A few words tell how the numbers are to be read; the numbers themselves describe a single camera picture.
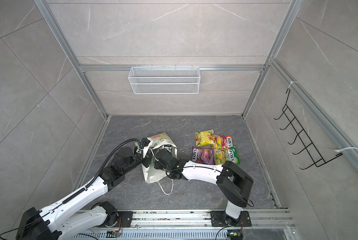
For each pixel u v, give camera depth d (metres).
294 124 0.72
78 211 0.48
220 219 0.75
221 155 0.93
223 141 1.01
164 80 1.01
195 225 0.73
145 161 0.66
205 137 1.01
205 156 0.93
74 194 0.46
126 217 0.73
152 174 0.81
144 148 0.62
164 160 0.62
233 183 0.46
